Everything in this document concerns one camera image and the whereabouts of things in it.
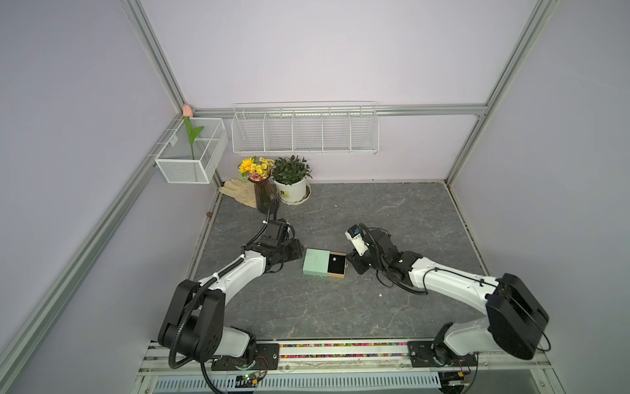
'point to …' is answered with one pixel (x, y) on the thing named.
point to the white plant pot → (294, 194)
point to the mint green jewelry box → (324, 263)
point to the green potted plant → (291, 170)
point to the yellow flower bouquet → (257, 169)
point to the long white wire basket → (305, 128)
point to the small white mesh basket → (175, 158)
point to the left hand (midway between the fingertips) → (300, 251)
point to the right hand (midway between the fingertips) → (350, 251)
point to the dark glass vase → (265, 193)
